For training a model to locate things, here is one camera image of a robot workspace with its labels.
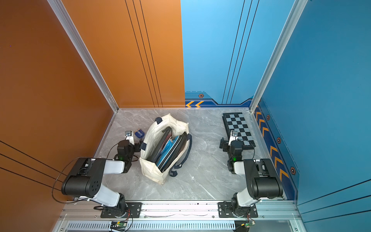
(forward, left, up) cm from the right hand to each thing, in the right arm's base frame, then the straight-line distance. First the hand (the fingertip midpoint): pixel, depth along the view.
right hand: (230, 138), depth 94 cm
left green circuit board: (-46, +62, -9) cm, 78 cm away
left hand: (+1, +63, +1) cm, 63 cm away
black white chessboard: (+18, -8, -4) cm, 20 cm away
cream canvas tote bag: (-25, +46, +11) cm, 54 cm away
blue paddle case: (-14, +39, +10) cm, 43 cm away
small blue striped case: (+7, +63, -3) cm, 64 cm away
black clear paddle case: (-4, +41, +9) cm, 43 cm away
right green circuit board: (-45, -1, -7) cm, 46 cm away
